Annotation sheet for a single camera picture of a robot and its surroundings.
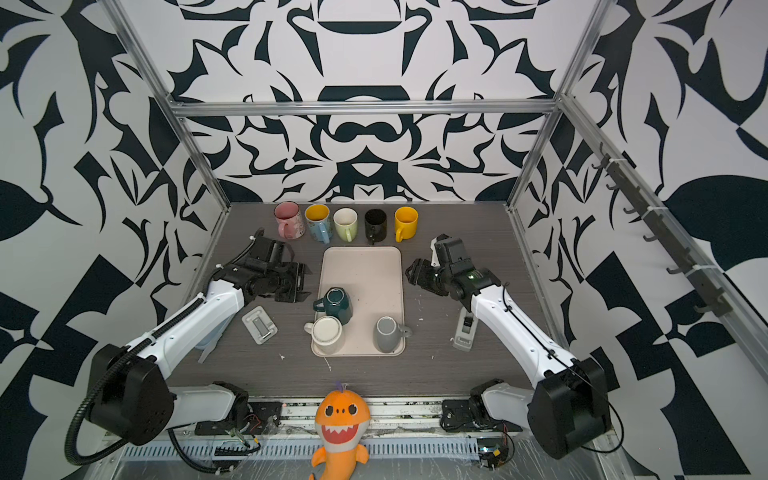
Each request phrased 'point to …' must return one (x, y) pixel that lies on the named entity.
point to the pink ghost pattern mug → (291, 225)
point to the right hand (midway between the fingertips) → (413, 272)
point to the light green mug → (345, 222)
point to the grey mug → (388, 334)
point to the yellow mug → (406, 223)
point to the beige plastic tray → (374, 278)
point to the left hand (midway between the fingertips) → (317, 269)
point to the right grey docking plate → (465, 330)
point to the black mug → (375, 223)
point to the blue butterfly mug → (318, 216)
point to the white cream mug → (327, 333)
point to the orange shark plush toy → (342, 419)
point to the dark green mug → (336, 302)
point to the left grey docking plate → (260, 324)
